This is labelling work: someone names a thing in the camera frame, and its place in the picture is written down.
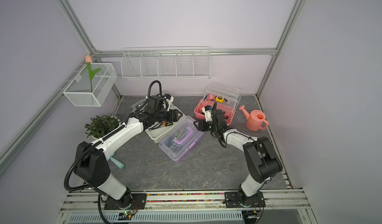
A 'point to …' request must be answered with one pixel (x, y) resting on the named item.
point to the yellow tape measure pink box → (220, 98)
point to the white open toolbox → (157, 131)
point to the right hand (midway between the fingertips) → (196, 121)
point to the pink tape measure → (211, 96)
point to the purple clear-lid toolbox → (181, 140)
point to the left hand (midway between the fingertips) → (179, 115)
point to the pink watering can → (255, 120)
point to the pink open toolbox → (227, 98)
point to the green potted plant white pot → (99, 126)
